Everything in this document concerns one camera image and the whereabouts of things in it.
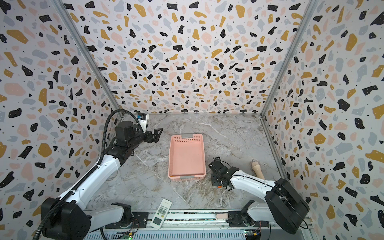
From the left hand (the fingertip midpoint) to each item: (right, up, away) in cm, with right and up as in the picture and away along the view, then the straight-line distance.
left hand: (154, 124), depth 78 cm
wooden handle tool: (+59, -27, +12) cm, 66 cm away
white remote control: (+4, -46, -4) cm, 46 cm away
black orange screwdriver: (+35, -35, +6) cm, 50 cm away
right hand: (+32, -30, +10) cm, 45 cm away
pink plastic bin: (+15, -21, +20) cm, 33 cm away
